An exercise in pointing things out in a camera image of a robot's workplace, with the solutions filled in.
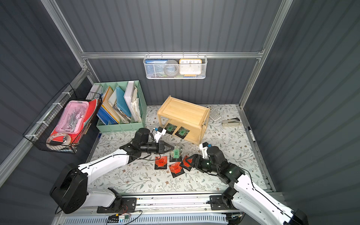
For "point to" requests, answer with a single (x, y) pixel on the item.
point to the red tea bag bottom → (176, 169)
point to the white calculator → (214, 115)
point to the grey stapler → (231, 122)
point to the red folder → (58, 138)
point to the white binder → (127, 97)
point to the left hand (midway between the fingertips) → (172, 149)
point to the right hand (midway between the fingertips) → (190, 161)
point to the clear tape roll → (55, 135)
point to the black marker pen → (251, 134)
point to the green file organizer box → (110, 118)
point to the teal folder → (121, 102)
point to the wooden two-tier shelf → (191, 118)
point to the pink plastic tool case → (72, 119)
